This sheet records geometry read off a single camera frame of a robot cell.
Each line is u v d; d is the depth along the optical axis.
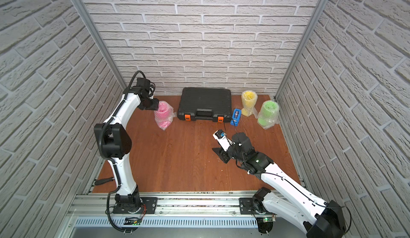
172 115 1.00
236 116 1.03
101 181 0.80
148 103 0.80
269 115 0.92
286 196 0.47
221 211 0.74
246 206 0.74
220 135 0.64
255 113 1.06
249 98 1.00
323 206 0.41
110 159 0.54
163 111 0.91
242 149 0.55
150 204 0.74
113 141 0.53
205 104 1.07
